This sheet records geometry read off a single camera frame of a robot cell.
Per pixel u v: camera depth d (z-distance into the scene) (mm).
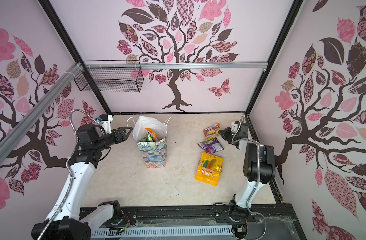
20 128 557
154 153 778
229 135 869
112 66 903
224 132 873
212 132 997
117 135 637
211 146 965
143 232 697
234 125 915
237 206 632
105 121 652
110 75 948
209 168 846
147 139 878
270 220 725
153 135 852
